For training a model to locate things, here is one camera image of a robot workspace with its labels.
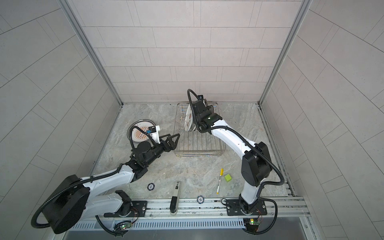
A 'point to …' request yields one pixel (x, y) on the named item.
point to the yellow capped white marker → (219, 181)
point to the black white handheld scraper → (174, 199)
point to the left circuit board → (125, 225)
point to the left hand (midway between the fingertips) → (179, 135)
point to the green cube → (228, 177)
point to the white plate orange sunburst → (137, 136)
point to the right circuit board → (254, 222)
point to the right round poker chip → (200, 199)
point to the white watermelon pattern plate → (189, 120)
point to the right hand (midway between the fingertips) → (198, 113)
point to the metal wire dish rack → (195, 144)
